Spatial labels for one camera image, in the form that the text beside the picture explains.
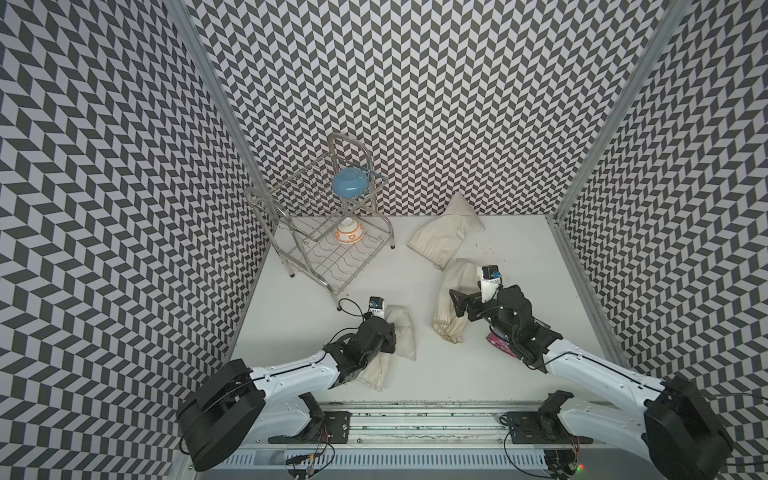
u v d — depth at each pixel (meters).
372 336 0.63
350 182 0.88
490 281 0.70
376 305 0.75
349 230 1.01
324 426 0.66
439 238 1.07
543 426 0.65
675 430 0.40
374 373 0.75
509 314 0.60
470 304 0.72
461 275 0.91
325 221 0.83
